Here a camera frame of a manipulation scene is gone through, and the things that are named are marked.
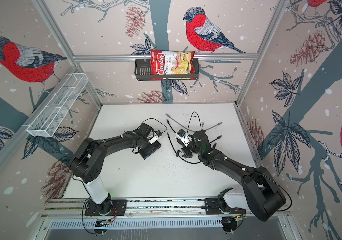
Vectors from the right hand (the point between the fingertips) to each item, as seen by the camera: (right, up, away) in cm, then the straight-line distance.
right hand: (177, 142), depth 85 cm
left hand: (-17, -4, +10) cm, 20 cm away
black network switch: (-19, -7, +1) cm, 21 cm away
